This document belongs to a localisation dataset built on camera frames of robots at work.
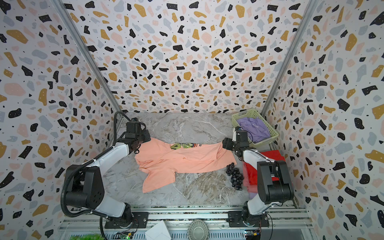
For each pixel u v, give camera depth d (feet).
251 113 3.84
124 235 2.30
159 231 2.22
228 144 2.81
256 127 3.60
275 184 1.51
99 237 2.22
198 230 2.35
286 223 2.46
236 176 2.78
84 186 1.43
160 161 3.11
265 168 1.58
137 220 2.40
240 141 2.44
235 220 2.40
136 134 2.31
